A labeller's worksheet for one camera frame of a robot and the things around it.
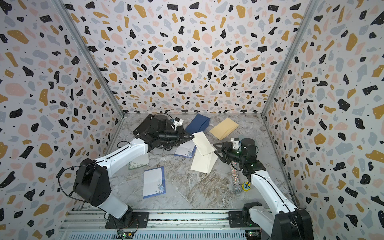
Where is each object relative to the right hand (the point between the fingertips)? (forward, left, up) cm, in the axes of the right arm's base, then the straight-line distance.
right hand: (214, 148), depth 77 cm
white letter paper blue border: (-11, +34, -20) cm, 41 cm away
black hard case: (+26, +50, -15) cm, 58 cm away
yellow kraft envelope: (+32, -9, -22) cm, 40 cm away
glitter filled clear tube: (-13, -13, -18) cm, 25 cm away
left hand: (+3, +10, +5) cm, 11 cm away
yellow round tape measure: (-12, -19, -21) cm, 30 cm away
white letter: (+12, +17, -20) cm, 29 cm away
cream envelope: (+2, +5, -22) cm, 22 cm away
